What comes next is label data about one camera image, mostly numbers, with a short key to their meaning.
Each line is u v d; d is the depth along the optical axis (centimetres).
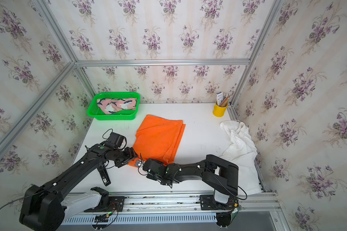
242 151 88
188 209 73
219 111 109
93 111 108
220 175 47
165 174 61
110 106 110
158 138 98
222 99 107
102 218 72
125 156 72
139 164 70
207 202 71
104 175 80
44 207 39
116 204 73
